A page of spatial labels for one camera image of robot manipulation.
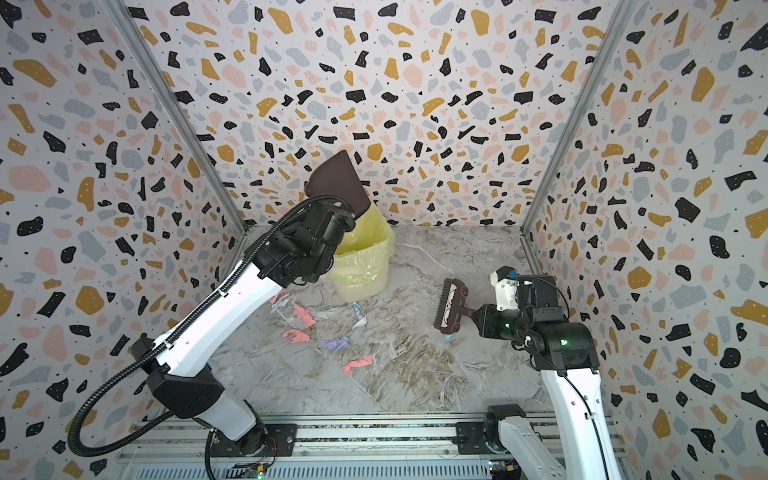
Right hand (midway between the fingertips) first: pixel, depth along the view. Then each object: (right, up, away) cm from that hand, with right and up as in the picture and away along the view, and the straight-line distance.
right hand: (473, 310), depth 67 cm
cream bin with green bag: (-27, +9, +13) cm, 31 cm away
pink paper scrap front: (-26, -19, +20) cm, 38 cm away
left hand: (-40, +21, -1) cm, 45 cm away
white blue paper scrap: (-29, -7, +28) cm, 41 cm away
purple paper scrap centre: (-36, -14, +23) cm, 45 cm away
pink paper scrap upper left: (-47, -7, +28) cm, 55 cm away
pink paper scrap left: (-47, -13, +23) cm, 54 cm away
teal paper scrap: (-2, -13, +25) cm, 28 cm away
